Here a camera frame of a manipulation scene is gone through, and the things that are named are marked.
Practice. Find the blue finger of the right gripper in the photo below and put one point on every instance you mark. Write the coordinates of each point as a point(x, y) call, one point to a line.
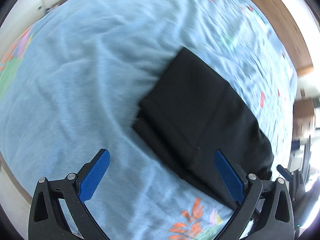
point(284, 172)

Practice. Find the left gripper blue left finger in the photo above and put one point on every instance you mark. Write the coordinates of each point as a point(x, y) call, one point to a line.
point(47, 220)

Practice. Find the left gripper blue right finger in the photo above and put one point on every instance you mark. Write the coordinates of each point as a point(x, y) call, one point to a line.
point(265, 203)

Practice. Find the black pants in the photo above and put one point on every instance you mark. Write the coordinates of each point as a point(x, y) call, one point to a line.
point(192, 112)

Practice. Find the blue patterned bed cover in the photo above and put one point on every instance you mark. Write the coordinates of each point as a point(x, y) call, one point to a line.
point(73, 81)

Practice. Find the wooden headboard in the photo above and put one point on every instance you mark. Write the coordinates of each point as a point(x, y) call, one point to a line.
point(288, 32)

